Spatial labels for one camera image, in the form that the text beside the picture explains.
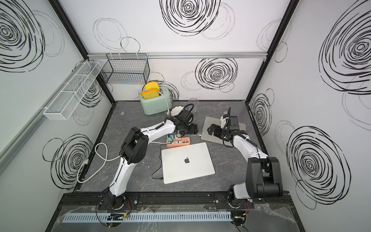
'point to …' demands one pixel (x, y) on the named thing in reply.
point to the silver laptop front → (184, 163)
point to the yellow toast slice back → (152, 85)
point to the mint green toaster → (156, 105)
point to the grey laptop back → (206, 135)
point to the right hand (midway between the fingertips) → (214, 131)
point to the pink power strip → (184, 141)
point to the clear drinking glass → (195, 102)
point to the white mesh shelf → (63, 103)
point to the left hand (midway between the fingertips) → (194, 131)
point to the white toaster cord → (167, 112)
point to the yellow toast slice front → (149, 94)
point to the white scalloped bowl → (176, 110)
